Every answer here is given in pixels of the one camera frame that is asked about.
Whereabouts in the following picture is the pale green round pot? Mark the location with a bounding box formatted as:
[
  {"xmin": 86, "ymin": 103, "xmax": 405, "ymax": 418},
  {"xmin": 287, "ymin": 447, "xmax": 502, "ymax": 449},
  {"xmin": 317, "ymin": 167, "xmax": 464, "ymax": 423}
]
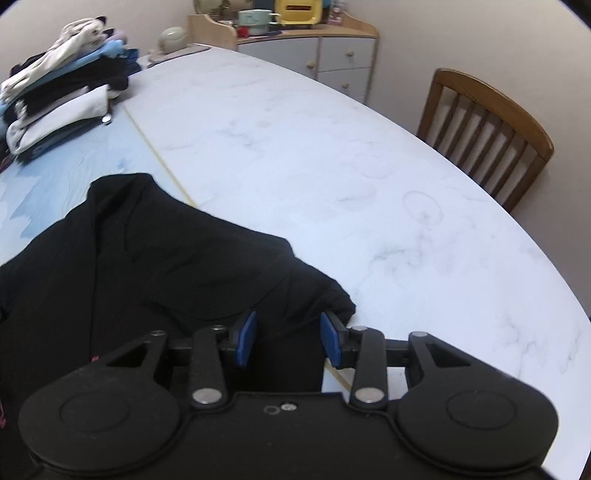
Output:
[{"xmin": 158, "ymin": 27, "xmax": 188, "ymax": 52}]

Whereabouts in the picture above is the wooden slat-back chair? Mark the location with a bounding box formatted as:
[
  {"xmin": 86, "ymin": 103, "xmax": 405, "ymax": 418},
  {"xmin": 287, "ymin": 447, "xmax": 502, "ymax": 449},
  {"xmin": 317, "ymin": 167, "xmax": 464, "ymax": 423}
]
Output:
[{"xmin": 416, "ymin": 68, "xmax": 555, "ymax": 213}]

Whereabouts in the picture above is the yellow box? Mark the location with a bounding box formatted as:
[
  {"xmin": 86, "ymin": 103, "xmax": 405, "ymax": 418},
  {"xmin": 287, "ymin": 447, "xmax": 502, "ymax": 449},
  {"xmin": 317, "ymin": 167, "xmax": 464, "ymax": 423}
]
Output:
[{"xmin": 274, "ymin": 0, "xmax": 322, "ymax": 26}]

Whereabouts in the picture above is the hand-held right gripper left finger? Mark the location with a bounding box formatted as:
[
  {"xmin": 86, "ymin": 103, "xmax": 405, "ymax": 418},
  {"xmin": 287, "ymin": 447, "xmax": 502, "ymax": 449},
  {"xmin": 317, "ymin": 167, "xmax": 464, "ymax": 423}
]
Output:
[{"xmin": 106, "ymin": 310, "xmax": 258, "ymax": 409}]

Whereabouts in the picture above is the black shirt with pink print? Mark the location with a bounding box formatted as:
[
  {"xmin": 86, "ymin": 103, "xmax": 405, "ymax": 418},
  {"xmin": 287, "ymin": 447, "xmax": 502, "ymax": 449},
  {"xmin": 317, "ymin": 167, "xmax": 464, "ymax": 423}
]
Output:
[{"xmin": 0, "ymin": 173, "xmax": 357, "ymax": 444}]

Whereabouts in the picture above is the pale green mug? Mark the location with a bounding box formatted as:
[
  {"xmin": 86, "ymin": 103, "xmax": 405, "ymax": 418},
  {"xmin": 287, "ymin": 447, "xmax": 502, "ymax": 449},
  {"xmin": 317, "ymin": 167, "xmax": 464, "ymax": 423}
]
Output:
[{"xmin": 237, "ymin": 9, "xmax": 281, "ymax": 36}]

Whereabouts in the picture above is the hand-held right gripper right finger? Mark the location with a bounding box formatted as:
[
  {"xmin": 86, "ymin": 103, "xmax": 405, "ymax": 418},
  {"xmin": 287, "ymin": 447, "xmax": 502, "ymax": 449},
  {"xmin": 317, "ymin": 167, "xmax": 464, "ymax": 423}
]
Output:
[{"xmin": 320, "ymin": 311, "xmax": 472, "ymax": 409}]

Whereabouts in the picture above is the wooden desktop organizer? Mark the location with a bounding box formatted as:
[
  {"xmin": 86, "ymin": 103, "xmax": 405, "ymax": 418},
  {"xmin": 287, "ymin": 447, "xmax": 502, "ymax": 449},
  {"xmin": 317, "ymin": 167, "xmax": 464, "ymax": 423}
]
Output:
[{"xmin": 187, "ymin": 14, "xmax": 238, "ymax": 51}]

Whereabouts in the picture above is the white drawer cabinet wooden top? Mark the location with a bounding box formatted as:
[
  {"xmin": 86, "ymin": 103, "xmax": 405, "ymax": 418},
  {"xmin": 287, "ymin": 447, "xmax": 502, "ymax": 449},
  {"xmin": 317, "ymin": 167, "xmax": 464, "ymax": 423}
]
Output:
[{"xmin": 235, "ymin": 14, "xmax": 380, "ymax": 106}]

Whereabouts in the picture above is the stack of folded clothes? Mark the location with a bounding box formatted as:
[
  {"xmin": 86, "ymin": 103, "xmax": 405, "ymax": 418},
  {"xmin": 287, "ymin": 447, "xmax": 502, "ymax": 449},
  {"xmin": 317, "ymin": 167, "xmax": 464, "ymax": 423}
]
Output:
[{"xmin": 0, "ymin": 17, "xmax": 141, "ymax": 174}]

